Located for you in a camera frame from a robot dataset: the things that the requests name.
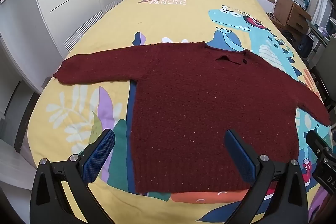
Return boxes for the dark blue bag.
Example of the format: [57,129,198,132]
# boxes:
[298,34,314,58]

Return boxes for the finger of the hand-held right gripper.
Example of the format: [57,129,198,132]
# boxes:
[306,130,333,159]

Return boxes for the yellow dinosaur printed bedspread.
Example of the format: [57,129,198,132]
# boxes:
[26,0,336,224]

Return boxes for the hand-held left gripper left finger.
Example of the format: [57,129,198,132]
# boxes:
[29,129,116,224]

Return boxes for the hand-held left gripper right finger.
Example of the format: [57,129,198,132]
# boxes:
[224,130,309,224]

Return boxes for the dark red knit sweater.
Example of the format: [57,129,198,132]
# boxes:
[52,41,332,194]

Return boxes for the dark chair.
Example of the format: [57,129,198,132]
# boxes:
[311,67,336,109]

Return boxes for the wooden drawer cabinet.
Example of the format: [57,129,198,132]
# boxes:
[273,0,312,30]

